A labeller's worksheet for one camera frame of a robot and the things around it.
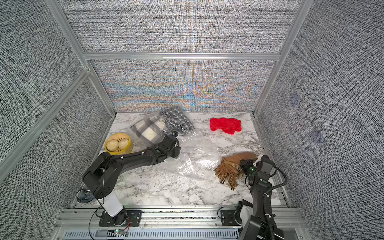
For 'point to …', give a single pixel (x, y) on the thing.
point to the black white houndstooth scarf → (175, 118)
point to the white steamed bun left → (112, 145)
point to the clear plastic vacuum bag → (200, 156)
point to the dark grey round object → (84, 195)
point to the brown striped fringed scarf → (229, 169)
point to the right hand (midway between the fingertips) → (242, 156)
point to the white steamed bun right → (123, 143)
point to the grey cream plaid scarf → (151, 129)
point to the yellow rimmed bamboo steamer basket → (119, 136)
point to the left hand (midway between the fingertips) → (180, 147)
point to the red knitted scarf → (229, 126)
